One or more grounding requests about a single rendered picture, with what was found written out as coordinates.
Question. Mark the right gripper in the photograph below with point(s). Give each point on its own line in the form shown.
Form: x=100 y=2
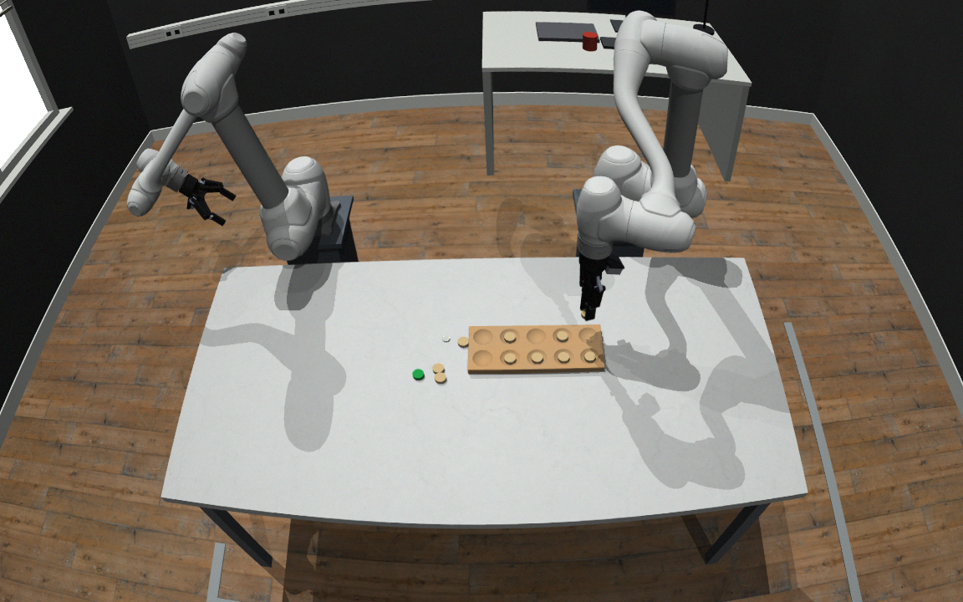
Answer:
x=190 y=188

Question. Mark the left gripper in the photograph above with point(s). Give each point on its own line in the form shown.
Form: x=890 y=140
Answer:
x=594 y=270

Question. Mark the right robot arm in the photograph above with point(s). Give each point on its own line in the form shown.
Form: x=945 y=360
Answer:
x=289 y=216

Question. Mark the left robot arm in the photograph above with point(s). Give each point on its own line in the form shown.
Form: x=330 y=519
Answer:
x=656 y=221

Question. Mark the wooden counting tray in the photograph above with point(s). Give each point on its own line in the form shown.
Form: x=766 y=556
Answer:
x=487 y=349

